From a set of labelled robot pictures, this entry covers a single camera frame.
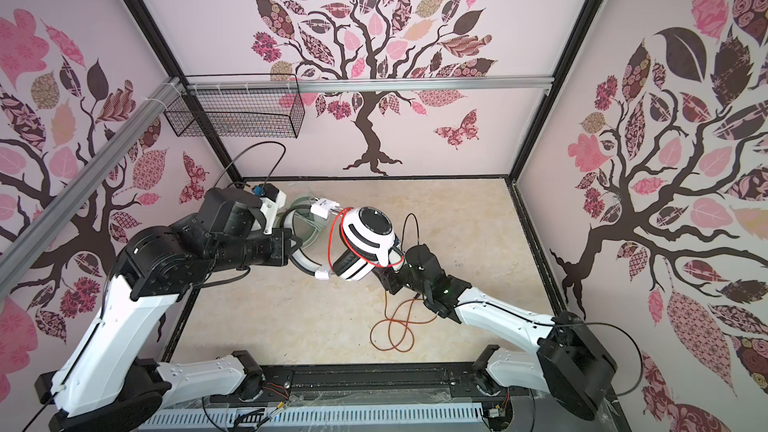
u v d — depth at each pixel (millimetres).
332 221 495
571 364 411
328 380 756
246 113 1219
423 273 600
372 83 945
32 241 515
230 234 403
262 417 721
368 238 467
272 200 523
